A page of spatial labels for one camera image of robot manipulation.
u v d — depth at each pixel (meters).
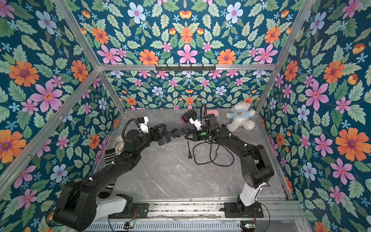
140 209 0.74
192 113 1.15
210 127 0.70
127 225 0.72
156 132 0.72
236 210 0.70
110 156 0.93
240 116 1.07
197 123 0.80
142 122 0.72
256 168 0.49
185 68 0.93
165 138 0.77
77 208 0.41
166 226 0.70
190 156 0.84
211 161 0.91
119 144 0.96
